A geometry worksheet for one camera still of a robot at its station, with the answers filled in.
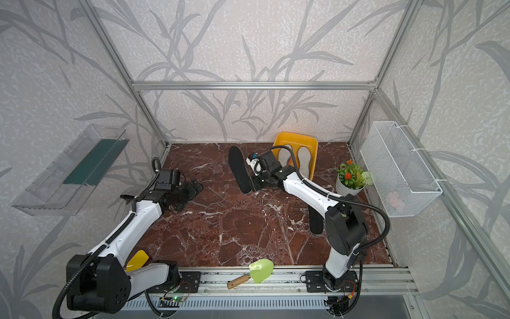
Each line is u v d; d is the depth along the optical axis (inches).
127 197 30.3
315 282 28.8
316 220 35.1
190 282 28.9
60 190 24.8
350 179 34.3
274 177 24.8
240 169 34.7
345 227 18.0
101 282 15.3
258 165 29.8
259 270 30.3
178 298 27.7
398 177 25.2
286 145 29.2
